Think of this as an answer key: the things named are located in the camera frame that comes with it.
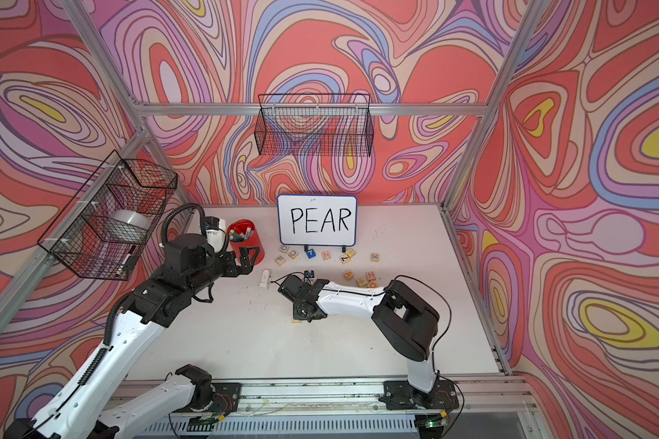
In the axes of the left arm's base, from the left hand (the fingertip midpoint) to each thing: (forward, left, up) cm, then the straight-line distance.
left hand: (245, 249), depth 71 cm
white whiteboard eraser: (+5, 0, -25) cm, 26 cm away
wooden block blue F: (+15, -3, -27) cm, 31 cm away
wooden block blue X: (+16, -39, -27) cm, 50 cm away
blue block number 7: (+19, -15, -28) cm, 36 cm away
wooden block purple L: (+16, -28, -27) cm, 41 cm away
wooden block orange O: (+4, -37, -27) cm, 46 cm away
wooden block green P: (-11, -12, -20) cm, 26 cm away
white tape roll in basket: (+4, +31, +5) cm, 31 cm away
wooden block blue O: (+20, -4, -27) cm, 34 cm away
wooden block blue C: (+18, -8, -26) cm, 33 cm away
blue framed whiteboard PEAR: (+25, -16, -15) cm, 33 cm away
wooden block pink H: (+8, -37, -26) cm, 46 cm away
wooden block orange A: (+9, -29, -27) cm, 40 cm away
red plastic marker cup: (+21, +9, -18) cm, 29 cm away
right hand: (-7, -15, -28) cm, 32 cm away
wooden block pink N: (+17, -21, -26) cm, 38 cm away
